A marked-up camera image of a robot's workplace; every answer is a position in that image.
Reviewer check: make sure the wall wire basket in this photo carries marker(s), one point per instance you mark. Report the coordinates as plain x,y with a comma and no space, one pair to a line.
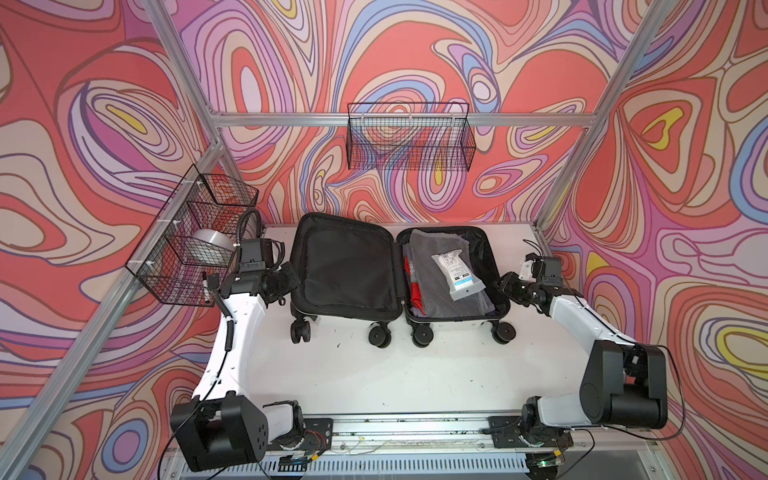
409,136
200,200

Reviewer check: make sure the clear plastic packet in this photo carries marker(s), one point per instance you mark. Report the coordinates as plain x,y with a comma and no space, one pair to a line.
461,280

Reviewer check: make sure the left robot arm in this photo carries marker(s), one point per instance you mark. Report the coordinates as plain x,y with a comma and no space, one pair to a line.
223,425

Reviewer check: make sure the red t-shirt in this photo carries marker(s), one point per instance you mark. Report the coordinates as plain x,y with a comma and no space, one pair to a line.
414,288

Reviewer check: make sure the back wall wire basket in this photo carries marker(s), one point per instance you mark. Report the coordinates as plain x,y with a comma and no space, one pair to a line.
409,136

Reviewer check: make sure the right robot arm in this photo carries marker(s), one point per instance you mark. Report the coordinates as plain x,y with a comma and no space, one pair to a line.
624,383

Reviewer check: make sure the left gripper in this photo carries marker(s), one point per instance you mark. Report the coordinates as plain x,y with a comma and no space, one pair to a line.
291,276

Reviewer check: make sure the left wall wire basket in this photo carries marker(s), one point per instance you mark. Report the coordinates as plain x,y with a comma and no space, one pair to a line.
200,200

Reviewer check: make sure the black suitcase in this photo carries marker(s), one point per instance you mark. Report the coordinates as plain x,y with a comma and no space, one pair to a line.
353,269

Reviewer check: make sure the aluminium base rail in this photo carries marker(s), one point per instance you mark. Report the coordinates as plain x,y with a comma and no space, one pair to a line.
453,445

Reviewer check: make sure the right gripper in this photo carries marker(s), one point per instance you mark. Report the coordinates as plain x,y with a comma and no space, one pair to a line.
504,285

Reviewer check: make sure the black marker pen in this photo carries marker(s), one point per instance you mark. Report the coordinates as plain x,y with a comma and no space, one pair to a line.
210,286

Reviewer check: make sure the white tape roll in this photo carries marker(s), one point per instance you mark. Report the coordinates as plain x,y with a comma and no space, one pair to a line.
210,248

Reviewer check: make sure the grey towel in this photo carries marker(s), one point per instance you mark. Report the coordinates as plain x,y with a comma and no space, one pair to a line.
434,289

